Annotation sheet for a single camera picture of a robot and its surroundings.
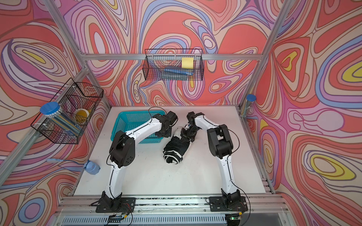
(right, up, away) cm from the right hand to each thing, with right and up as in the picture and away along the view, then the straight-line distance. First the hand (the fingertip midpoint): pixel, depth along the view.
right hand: (181, 144), depth 94 cm
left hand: (-10, +7, +2) cm, 12 cm away
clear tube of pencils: (+52, +33, +9) cm, 62 cm away
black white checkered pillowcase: (-3, -1, -7) cm, 7 cm away
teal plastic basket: (-42, +16, +11) cm, 47 cm away
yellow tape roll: (-54, +19, -19) cm, 60 cm away
